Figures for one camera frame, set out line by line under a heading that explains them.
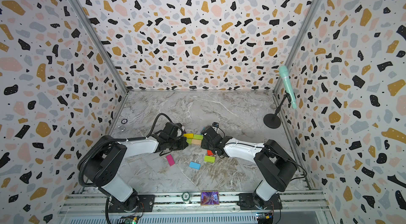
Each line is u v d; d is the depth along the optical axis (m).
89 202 0.75
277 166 0.45
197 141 0.94
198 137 0.97
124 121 1.03
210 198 0.75
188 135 0.97
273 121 1.06
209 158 0.88
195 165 0.86
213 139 0.69
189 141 0.94
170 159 0.88
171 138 0.75
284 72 0.83
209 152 0.92
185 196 0.70
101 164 0.45
